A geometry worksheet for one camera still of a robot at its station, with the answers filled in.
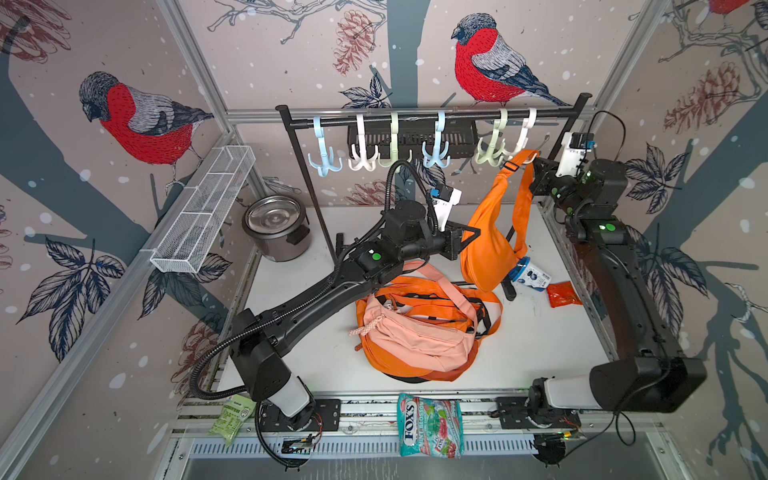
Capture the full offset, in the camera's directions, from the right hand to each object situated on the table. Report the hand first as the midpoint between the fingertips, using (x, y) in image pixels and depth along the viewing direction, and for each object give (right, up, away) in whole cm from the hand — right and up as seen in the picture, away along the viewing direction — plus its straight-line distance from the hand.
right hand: (537, 155), depth 70 cm
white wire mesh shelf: (-85, -20, +1) cm, 88 cm away
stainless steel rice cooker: (-75, -16, +33) cm, 83 cm away
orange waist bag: (-5, -19, +13) cm, 24 cm away
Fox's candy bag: (-26, -65, -1) cm, 69 cm away
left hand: (-15, -18, -9) cm, 25 cm away
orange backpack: (-24, -40, +23) cm, 52 cm away
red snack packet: (+19, -38, +22) cm, 48 cm away
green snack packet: (-75, -65, +3) cm, 99 cm away
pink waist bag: (-24, -48, +6) cm, 54 cm away
